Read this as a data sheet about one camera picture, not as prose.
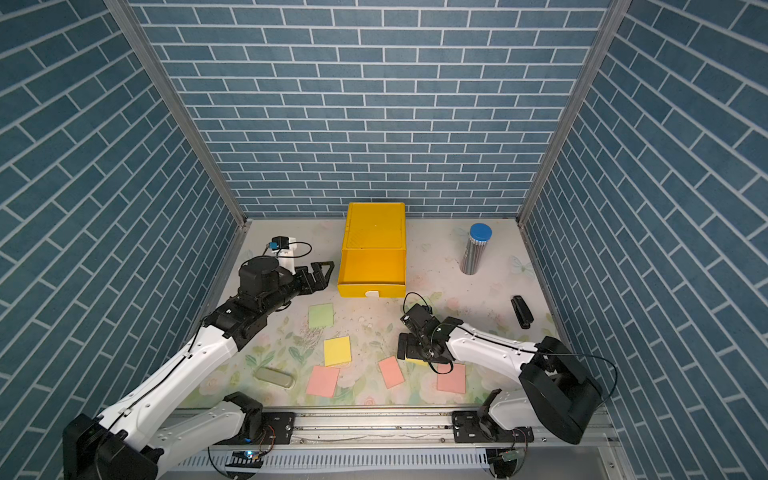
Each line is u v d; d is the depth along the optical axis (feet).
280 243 2.15
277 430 2.39
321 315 3.06
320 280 2.24
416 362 2.69
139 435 1.32
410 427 2.47
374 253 2.92
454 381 2.70
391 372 2.73
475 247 3.05
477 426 2.20
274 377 2.59
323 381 2.65
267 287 1.93
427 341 2.38
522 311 3.02
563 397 1.39
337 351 2.78
